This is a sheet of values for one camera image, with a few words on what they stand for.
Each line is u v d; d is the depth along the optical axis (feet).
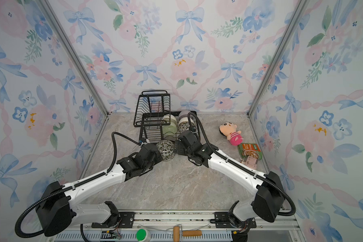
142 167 1.99
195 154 1.88
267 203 1.30
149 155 2.00
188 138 1.90
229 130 3.37
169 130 3.42
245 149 3.27
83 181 1.51
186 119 3.47
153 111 3.63
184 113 3.54
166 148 2.75
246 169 1.49
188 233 2.30
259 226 2.40
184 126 3.50
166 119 2.73
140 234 2.10
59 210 1.29
